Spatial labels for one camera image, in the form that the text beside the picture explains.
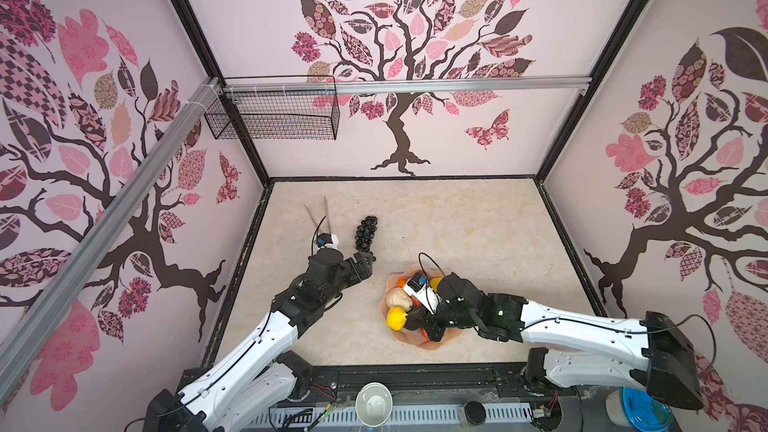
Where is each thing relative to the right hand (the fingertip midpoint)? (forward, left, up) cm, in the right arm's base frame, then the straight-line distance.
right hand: (407, 314), depth 72 cm
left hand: (+13, +12, +2) cm, 17 cm away
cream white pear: (+6, +2, -4) cm, 8 cm away
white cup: (-17, +9, -12) cm, 23 cm away
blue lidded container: (-20, -49, -3) cm, 53 cm away
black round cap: (-20, -13, -2) cm, 24 cm away
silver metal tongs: (+39, +27, -13) cm, 50 cm away
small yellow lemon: (-1, +3, 0) cm, 3 cm away
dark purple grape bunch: (+31, +13, -9) cm, 34 cm away
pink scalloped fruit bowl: (-3, -2, -7) cm, 8 cm away
